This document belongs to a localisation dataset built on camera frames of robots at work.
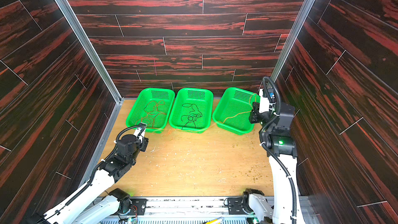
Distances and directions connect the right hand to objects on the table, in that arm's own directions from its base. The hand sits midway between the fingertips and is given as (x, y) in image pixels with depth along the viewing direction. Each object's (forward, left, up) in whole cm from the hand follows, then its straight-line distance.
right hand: (260, 102), depth 67 cm
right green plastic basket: (+28, +3, -39) cm, 48 cm away
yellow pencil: (-41, +18, -37) cm, 58 cm away
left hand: (-6, +57, -18) cm, 60 cm away
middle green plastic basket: (+25, +34, -35) cm, 55 cm away
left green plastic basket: (+31, +71, -29) cm, 82 cm away
